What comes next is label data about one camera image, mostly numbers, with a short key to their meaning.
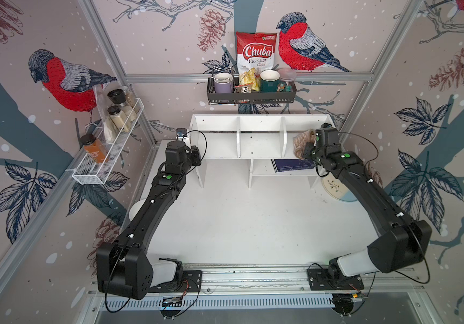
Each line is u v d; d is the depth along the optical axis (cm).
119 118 76
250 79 85
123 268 39
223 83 80
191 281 73
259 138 88
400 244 40
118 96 78
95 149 66
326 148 60
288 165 90
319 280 73
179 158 60
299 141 84
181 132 68
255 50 78
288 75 86
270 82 80
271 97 83
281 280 75
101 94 73
